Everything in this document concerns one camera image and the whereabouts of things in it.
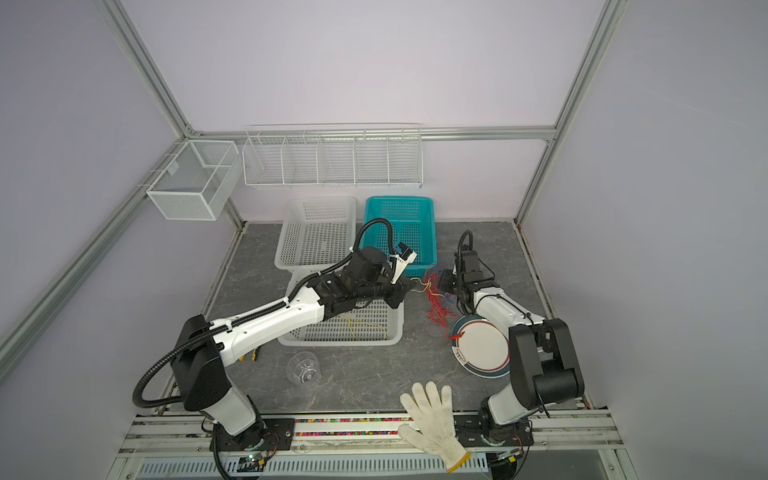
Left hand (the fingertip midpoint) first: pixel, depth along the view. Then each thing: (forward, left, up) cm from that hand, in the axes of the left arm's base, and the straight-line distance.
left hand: (414, 288), depth 76 cm
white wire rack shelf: (+50, +13, +7) cm, 52 cm away
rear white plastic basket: (+43, +34, -23) cm, 59 cm away
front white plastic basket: (0, +14, -21) cm, 25 cm away
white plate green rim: (-10, -20, -22) cm, 31 cm away
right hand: (+11, -13, -14) cm, 22 cm away
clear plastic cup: (-11, +32, -22) cm, 41 cm away
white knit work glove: (-27, -3, -21) cm, 34 cm away
